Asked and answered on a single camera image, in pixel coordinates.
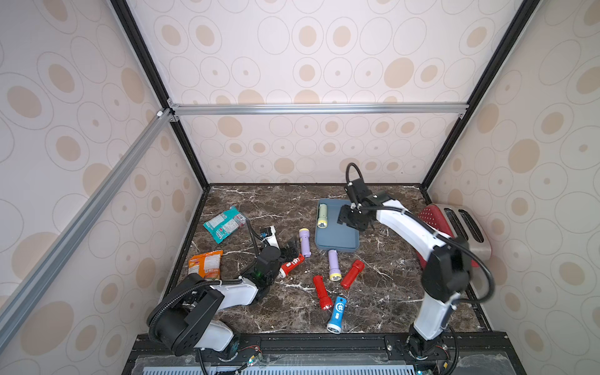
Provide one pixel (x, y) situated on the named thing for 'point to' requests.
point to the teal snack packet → (226, 224)
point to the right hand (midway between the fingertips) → (351, 221)
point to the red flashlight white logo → (286, 269)
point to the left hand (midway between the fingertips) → (295, 237)
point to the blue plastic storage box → (336, 235)
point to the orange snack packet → (208, 265)
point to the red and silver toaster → (462, 222)
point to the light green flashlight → (323, 216)
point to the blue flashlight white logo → (337, 316)
